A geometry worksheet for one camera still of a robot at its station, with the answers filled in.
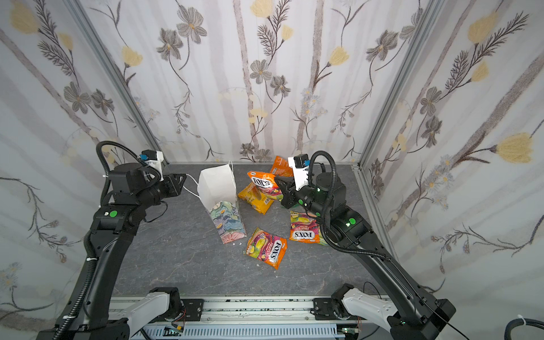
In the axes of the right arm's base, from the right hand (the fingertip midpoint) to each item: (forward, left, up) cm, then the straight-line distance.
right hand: (281, 180), depth 59 cm
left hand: (+6, +31, -7) cm, 33 cm away
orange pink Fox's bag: (-7, +4, -38) cm, 39 cm away
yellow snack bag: (+16, +11, -37) cm, 42 cm away
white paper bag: (+14, +27, -28) cm, 41 cm away
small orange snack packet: (+39, -1, -40) cm, 56 cm away
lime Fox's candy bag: (-3, -20, -40) cm, 44 cm away
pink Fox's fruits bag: (+3, -11, -39) cm, 41 cm away
